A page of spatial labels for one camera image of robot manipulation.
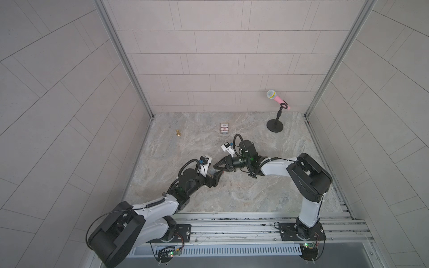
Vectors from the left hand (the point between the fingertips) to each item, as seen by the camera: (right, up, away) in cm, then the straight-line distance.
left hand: (219, 167), depth 82 cm
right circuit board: (+38, -32, -13) cm, 51 cm away
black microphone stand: (+38, +21, +30) cm, 52 cm away
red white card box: (+3, +19, +26) cm, 33 cm away
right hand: (-1, -1, -2) cm, 2 cm away
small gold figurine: (-26, +16, +23) cm, 39 cm away
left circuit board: (-22, -33, -14) cm, 41 cm away
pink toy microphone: (+29, +38, +10) cm, 49 cm away
